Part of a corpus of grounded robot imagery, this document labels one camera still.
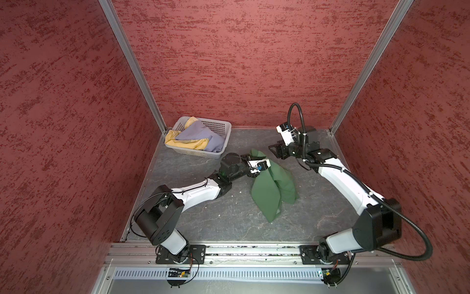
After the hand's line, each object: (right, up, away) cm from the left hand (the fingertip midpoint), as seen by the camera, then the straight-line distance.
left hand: (262, 156), depth 80 cm
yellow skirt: (-33, +6, +20) cm, 39 cm away
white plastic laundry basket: (-21, +17, +34) cm, 43 cm away
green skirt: (+4, -14, +1) cm, 14 cm away
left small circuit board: (-36, -47, -7) cm, 59 cm away
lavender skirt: (-35, +14, +21) cm, 43 cm away
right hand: (+6, +4, +3) cm, 8 cm away
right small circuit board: (+26, -47, -9) cm, 55 cm away
